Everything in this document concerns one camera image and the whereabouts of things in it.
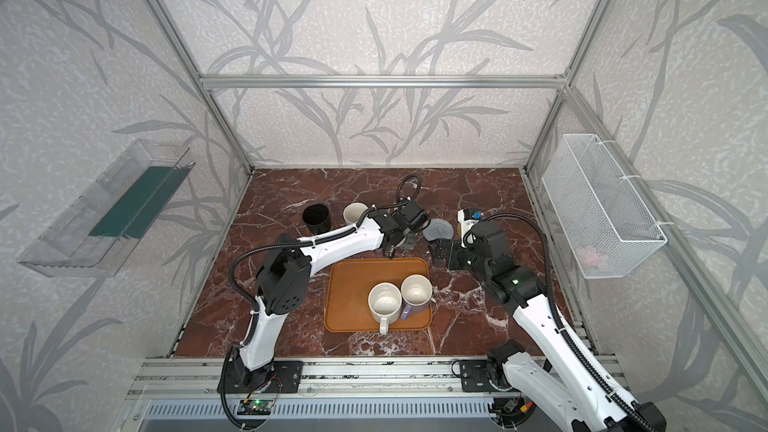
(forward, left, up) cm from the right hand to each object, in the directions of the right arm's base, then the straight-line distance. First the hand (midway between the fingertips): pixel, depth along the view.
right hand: (444, 235), depth 77 cm
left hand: (+9, +9, -12) cm, 18 cm away
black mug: (+13, +38, -11) cm, 42 cm away
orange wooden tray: (-6, +27, -17) cm, 33 cm away
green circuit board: (-35, +47, -21) cm, 62 cm away
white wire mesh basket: (-7, -32, +15) cm, 35 cm away
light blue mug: (+15, +27, -11) cm, 33 cm away
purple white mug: (-8, +7, -19) cm, 22 cm away
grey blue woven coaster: (+14, -1, -20) cm, 25 cm away
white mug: (-11, +16, -19) cm, 27 cm away
